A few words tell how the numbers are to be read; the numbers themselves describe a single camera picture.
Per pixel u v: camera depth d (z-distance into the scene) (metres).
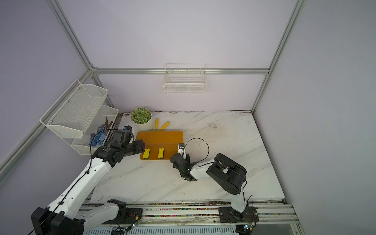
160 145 1.04
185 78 0.96
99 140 0.86
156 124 1.12
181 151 0.81
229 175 0.49
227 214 0.73
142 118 0.98
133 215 0.73
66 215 0.39
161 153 0.94
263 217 0.75
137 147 0.70
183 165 0.72
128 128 0.70
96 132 0.92
